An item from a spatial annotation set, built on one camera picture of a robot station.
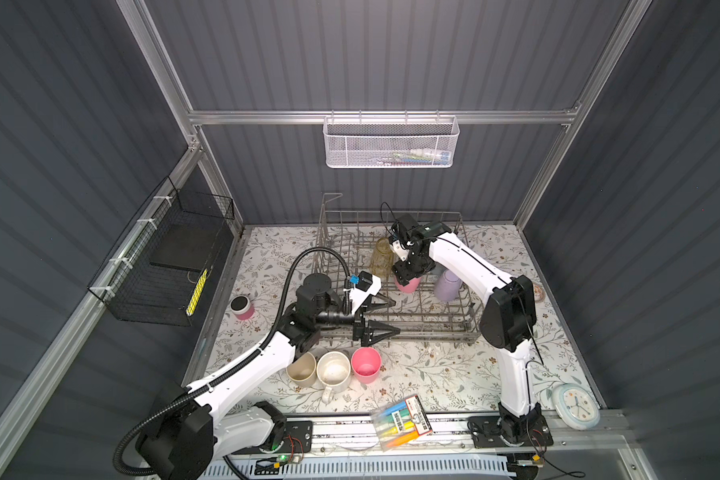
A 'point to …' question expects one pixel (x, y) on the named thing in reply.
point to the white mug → (333, 370)
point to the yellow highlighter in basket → (191, 305)
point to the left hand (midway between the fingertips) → (397, 316)
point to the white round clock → (576, 405)
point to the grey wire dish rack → (440, 305)
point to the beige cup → (302, 370)
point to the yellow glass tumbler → (381, 261)
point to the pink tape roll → (242, 307)
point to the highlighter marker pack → (401, 422)
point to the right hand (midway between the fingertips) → (411, 276)
